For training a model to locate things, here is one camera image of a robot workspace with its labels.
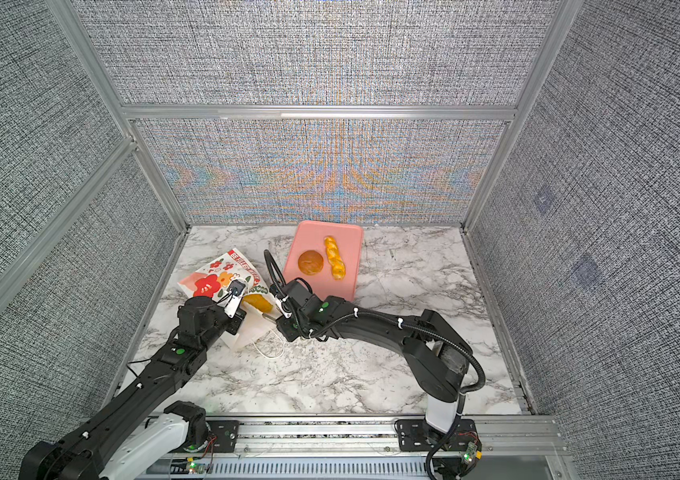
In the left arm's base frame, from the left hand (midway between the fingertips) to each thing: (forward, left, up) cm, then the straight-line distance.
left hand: (239, 297), depth 83 cm
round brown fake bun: (+19, -19, -10) cm, 29 cm away
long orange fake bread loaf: (+2, -4, -7) cm, 8 cm away
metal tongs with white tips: (-7, -13, +7) cm, 16 cm away
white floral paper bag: (+8, +9, -2) cm, 12 cm away
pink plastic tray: (+31, -33, -11) cm, 47 cm away
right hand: (-6, -12, -4) cm, 14 cm away
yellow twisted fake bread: (+21, -28, -11) cm, 37 cm away
